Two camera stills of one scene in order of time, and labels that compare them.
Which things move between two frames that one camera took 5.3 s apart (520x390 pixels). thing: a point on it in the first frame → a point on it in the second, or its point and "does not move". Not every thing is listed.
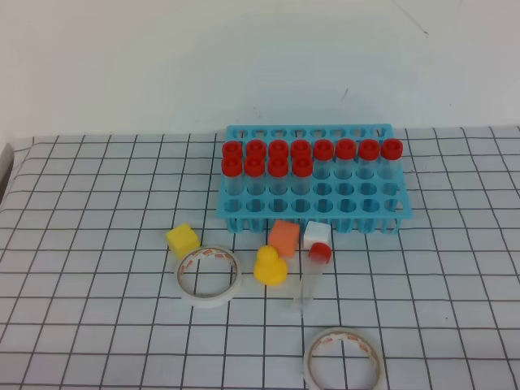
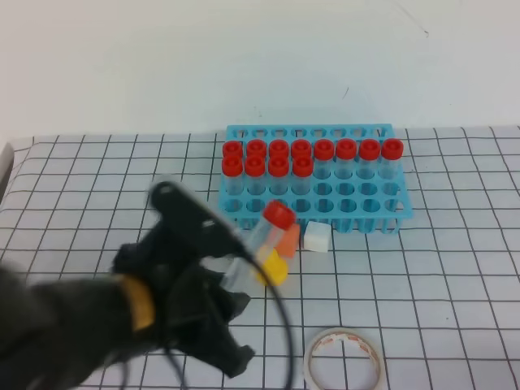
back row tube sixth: x=345 y=152 does not move
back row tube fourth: x=301 y=149 does not move
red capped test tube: x=319 y=255 → x=276 y=218
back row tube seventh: x=369 y=152 does not move
